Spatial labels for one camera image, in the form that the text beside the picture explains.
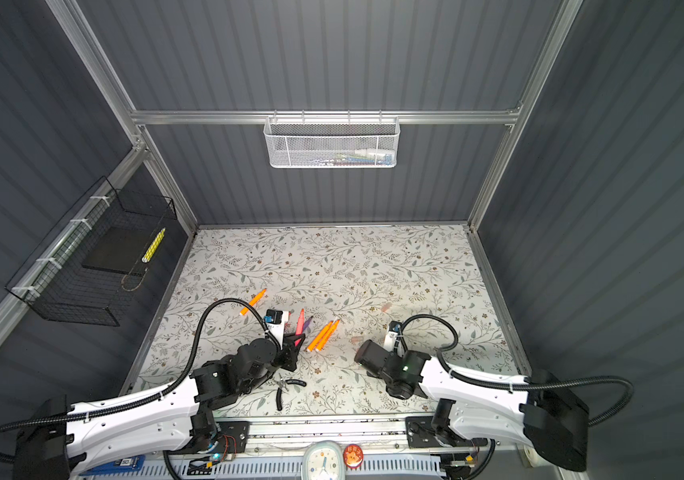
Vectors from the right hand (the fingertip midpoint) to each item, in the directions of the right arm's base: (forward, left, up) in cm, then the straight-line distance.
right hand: (378, 363), depth 83 cm
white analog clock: (-23, +14, +1) cm, 27 cm away
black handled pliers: (-5, +27, -2) cm, 28 cm away
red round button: (-22, +7, -2) cm, 23 cm away
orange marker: (+9, +18, -2) cm, 20 cm away
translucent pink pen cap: (+19, -3, -2) cm, 19 cm away
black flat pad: (+19, +65, +29) cm, 74 cm away
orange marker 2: (+9, +15, -2) cm, 18 cm away
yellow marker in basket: (+21, +59, +27) cm, 68 cm away
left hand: (+3, +20, +11) cm, 23 cm away
